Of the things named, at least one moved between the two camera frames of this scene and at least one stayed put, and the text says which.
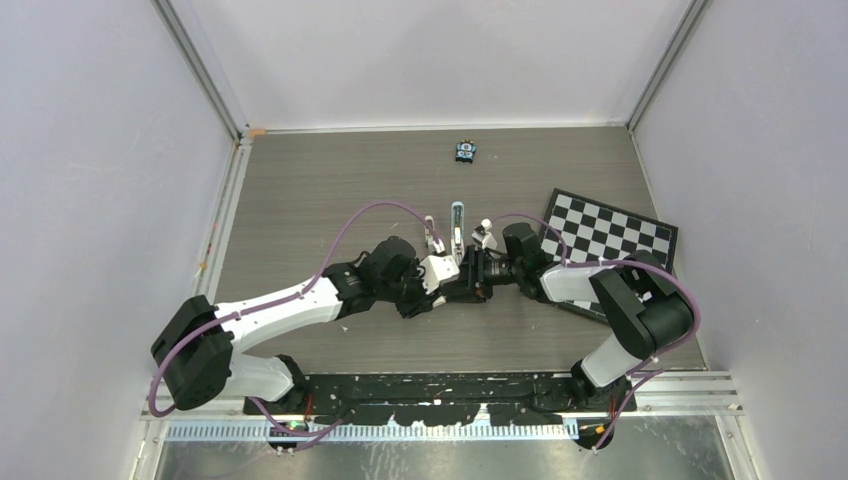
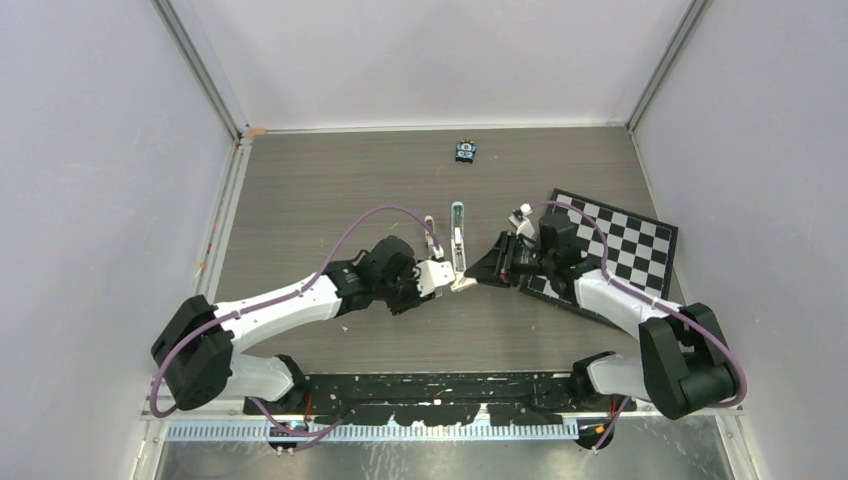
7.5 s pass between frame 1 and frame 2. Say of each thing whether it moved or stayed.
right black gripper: moved
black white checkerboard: stayed
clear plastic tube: stayed
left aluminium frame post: stayed
